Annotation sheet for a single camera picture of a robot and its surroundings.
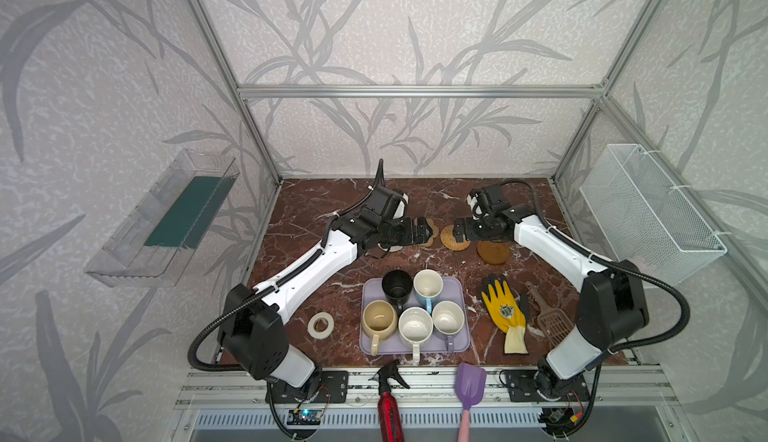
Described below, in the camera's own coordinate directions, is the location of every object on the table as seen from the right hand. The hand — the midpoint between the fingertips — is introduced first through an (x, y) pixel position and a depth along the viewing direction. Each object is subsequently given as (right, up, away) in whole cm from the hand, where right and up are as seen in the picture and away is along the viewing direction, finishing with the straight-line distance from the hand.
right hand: (468, 221), depth 91 cm
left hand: (-14, 0, -12) cm, 19 cm away
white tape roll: (-43, -31, -8) cm, 54 cm away
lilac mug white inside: (-7, -27, -7) cm, 29 cm away
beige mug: (-27, -28, -7) cm, 39 cm away
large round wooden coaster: (+10, -11, +9) cm, 18 cm away
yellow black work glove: (+10, -25, -6) cm, 28 cm away
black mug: (-22, -19, -3) cm, 29 cm away
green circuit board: (-44, -46, -20) cm, 66 cm away
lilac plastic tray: (-4, -21, 0) cm, 22 cm away
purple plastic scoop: (-3, -40, -17) cm, 44 cm away
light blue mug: (-13, -20, -2) cm, 24 cm away
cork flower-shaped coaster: (-12, -3, -14) cm, 18 cm away
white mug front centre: (-16, -29, -8) cm, 34 cm away
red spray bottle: (-23, -43, -24) cm, 55 cm away
